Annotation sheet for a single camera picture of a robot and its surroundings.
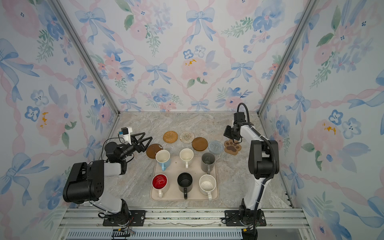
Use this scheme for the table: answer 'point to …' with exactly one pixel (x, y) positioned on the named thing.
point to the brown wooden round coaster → (200, 144)
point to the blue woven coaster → (216, 147)
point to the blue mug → (163, 157)
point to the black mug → (184, 181)
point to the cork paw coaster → (231, 148)
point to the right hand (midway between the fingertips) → (226, 133)
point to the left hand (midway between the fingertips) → (148, 136)
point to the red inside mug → (159, 182)
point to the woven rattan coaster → (170, 137)
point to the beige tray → (177, 183)
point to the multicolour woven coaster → (187, 137)
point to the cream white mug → (186, 154)
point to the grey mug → (207, 162)
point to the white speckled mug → (207, 184)
